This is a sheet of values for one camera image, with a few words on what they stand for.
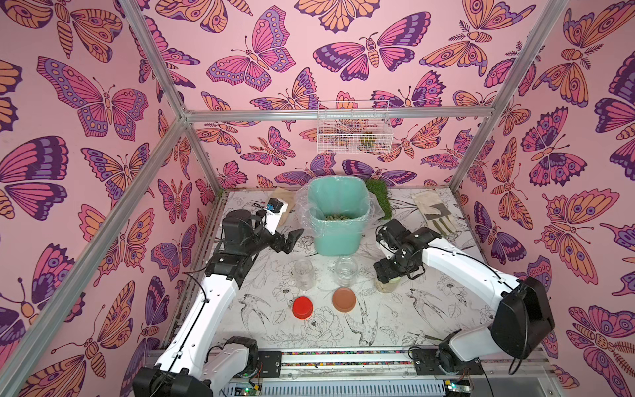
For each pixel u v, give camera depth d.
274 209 0.61
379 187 1.17
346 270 0.92
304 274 0.93
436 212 1.10
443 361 0.65
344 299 0.86
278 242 0.66
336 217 1.04
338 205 0.98
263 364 0.73
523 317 0.42
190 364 0.39
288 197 0.85
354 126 0.95
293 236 0.65
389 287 0.87
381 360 0.75
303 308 0.83
